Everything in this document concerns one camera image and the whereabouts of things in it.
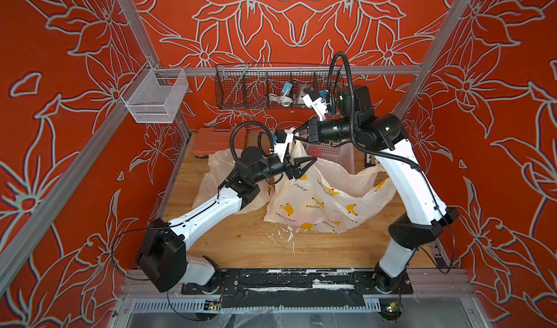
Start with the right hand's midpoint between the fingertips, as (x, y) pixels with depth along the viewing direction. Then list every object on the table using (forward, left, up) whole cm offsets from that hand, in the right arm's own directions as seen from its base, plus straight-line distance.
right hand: (286, 135), depth 58 cm
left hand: (+1, -8, -9) cm, 12 cm away
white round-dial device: (+40, -8, -12) cm, 43 cm away
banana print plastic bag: (-8, -13, -20) cm, 25 cm away
